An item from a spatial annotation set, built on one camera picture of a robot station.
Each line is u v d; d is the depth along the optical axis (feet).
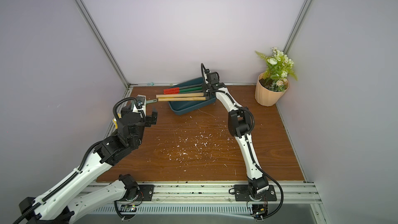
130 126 1.55
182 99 3.41
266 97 3.20
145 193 2.39
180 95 3.41
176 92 3.58
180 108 3.61
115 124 3.31
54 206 1.27
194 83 3.65
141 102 1.83
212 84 2.79
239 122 2.16
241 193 2.38
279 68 2.95
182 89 3.60
